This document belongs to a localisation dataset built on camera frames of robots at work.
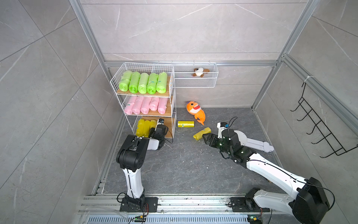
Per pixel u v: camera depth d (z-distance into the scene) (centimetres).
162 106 82
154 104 83
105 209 72
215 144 70
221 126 72
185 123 104
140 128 101
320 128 67
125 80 72
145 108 82
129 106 84
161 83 70
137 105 84
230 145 59
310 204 39
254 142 96
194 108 110
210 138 71
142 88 69
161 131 80
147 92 70
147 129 101
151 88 68
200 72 87
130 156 52
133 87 69
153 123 103
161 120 92
